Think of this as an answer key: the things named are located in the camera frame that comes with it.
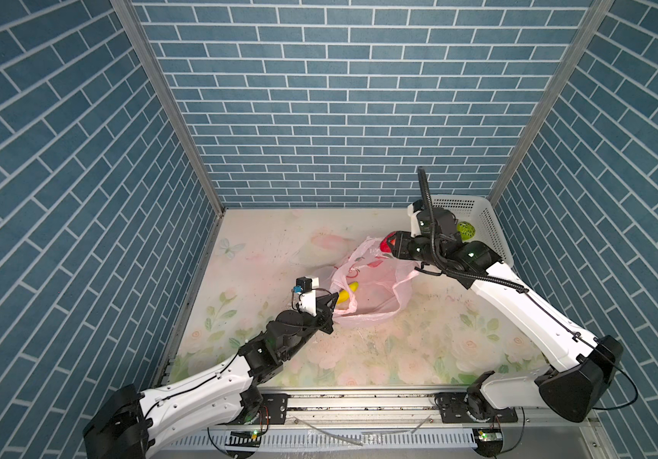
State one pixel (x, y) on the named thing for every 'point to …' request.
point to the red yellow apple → (384, 244)
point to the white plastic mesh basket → (481, 214)
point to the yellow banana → (343, 295)
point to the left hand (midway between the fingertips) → (346, 299)
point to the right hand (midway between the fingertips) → (395, 241)
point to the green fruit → (466, 229)
